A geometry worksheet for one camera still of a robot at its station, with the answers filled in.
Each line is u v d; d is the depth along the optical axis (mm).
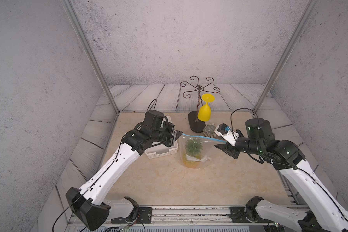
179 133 680
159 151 912
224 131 515
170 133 604
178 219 727
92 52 869
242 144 529
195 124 1118
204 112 897
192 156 772
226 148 547
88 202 376
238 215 726
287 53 867
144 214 731
